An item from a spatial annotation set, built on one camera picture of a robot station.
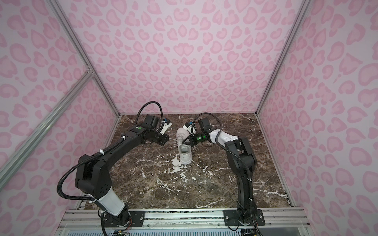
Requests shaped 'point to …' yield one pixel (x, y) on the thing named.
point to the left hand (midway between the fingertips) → (167, 136)
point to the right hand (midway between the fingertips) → (186, 140)
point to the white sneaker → (184, 149)
